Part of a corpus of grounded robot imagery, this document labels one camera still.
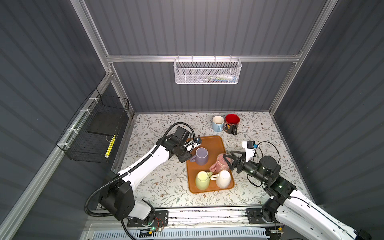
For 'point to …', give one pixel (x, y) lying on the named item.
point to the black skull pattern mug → (232, 121)
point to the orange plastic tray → (212, 187)
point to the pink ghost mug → (221, 164)
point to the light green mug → (202, 180)
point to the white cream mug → (223, 179)
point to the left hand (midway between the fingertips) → (185, 150)
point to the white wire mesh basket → (207, 70)
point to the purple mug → (201, 157)
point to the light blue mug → (217, 123)
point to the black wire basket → (89, 136)
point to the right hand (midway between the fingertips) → (229, 156)
